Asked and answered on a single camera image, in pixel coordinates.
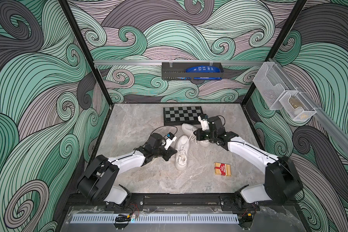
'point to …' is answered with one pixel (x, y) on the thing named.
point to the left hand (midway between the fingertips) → (176, 149)
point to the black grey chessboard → (178, 116)
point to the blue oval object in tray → (203, 68)
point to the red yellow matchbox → (222, 169)
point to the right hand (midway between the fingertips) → (195, 131)
